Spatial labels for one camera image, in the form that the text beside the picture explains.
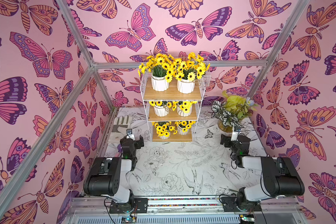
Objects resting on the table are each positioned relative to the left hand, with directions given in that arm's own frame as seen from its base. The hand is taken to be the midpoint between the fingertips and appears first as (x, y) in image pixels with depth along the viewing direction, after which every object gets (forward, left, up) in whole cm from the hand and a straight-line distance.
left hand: (134, 134), depth 94 cm
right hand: (0, -65, 0) cm, 65 cm away
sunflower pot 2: (0, -20, +6) cm, 21 cm away
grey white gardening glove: (+10, +15, -7) cm, 20 cm away
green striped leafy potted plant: (+6, -62, +16) cm, 65 cm away
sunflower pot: (+2, -19, +23) cm, 30 cm away
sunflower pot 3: (+3, -33, +5) cm, 34 cm away
